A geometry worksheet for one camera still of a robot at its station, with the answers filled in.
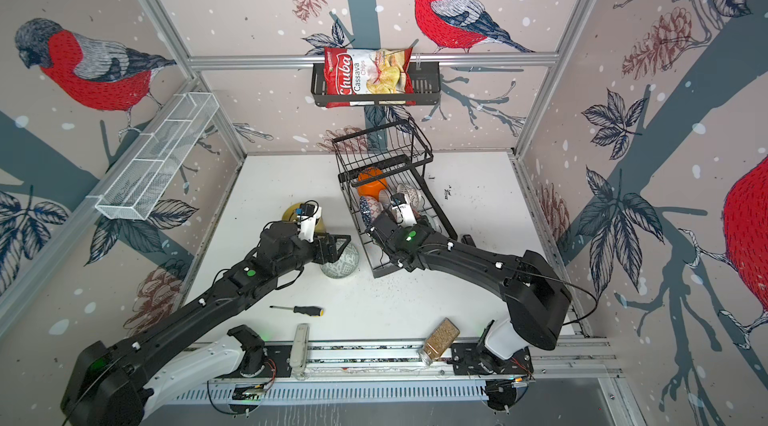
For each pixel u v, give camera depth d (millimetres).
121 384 385
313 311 814
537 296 423
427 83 949
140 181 730
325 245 695
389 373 728
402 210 714
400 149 961
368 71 876
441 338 730
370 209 917
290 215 698
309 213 696
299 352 716
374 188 1001
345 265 898
